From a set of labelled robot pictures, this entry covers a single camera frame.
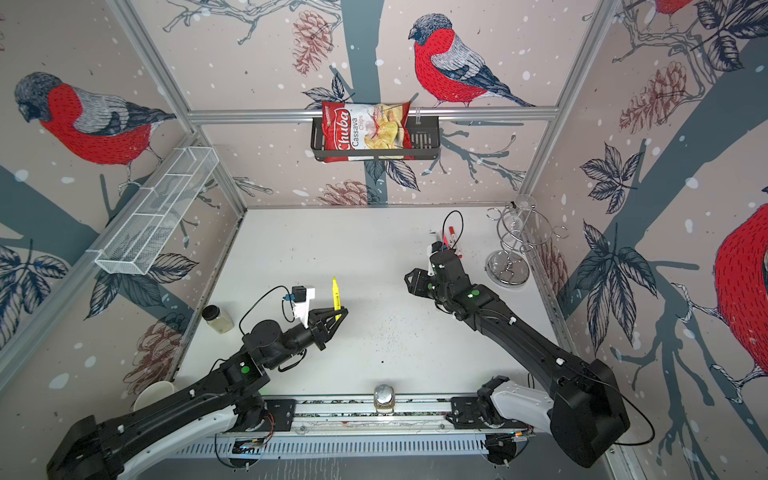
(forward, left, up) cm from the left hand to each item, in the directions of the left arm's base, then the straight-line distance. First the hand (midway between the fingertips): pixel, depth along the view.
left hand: (344, 315), depth 70 cm
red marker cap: (+44, -35, -20) cm, 60 cm away
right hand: (+11, -16, -5) cm, 20 cm away
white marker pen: (+8, -26, +14) cm, 31 cm away
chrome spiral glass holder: (+33, -55, -7) cm, 64 cm away
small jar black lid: (+5, +38, -14) cm, 41 cm away
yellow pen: (+3, +2, +3) cm, 5 cm away
